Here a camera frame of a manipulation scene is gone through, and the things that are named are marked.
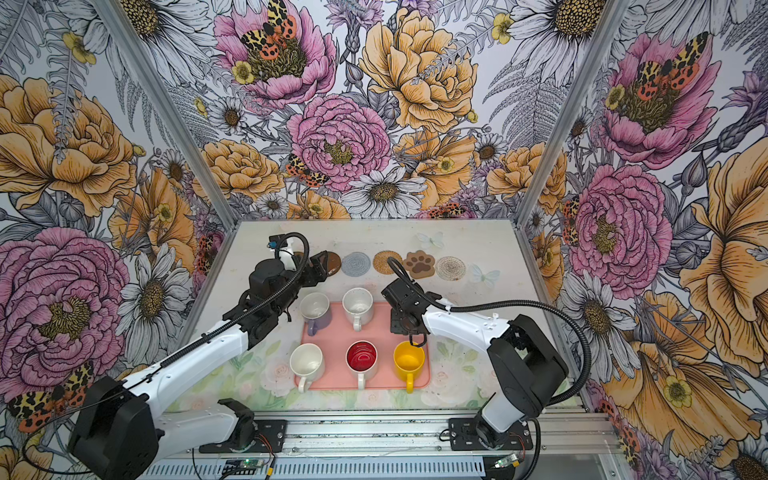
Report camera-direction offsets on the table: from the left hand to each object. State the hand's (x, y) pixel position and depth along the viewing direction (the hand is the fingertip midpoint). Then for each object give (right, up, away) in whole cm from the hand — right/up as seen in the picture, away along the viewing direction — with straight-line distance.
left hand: (315, 262), depth 82 cm
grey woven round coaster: (+8, -2, +27) cm, 28 cm away
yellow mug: (+26, -29, +3) cm, 38 cm away
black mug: (+25, -12, -19) cm, 33 cm away
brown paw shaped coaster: (+30, -2, +27) cm, 40 cm away
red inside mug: (+12, -27, +3) cm, 30 cm away
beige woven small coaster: (+41, -3, +26) cm, 49 cm away
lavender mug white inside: (-3, -15, +12) cm, 19 cm away
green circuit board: (-14, -47, -11) cm, 50 cm away
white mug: (-3, -27, +2) cm, 27 cm away
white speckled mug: (+10, -14, +13) cm, 21 cm away
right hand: (+24, -20, +6) cm, 32 cm away
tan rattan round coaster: (+16, -1, +27) cm, 32 cm away
